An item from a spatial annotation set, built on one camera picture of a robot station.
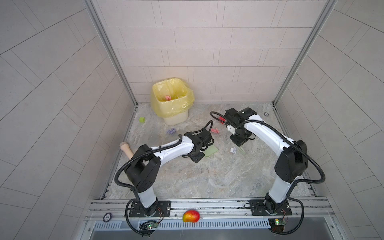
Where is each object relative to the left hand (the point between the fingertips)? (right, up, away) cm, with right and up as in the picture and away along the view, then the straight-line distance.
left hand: (198, 155), depth 86 cm
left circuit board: (-22, -26, -20) cm, 40 cm away
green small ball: (-40, +20, +19) cm, 49 cm away
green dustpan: (+6, +6, -13) cm, 15 cm away
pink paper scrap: (-21, +35, +16) cm, 44 cm away
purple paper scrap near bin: (-19, +12, +12) cm, 25 cm away
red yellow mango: (-3, -22, -20) cm, 30 cm away
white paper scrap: (+21, +2, +5) cm, 22 cm away
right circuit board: (+36, -27, -18) cm, 49 cm away
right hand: (+23, +8, -4) cm, 24 cm away
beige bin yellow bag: (-16, +32, -1) cm, 36 cm away
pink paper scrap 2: (+10, +13, +14) cm, 21 cm away
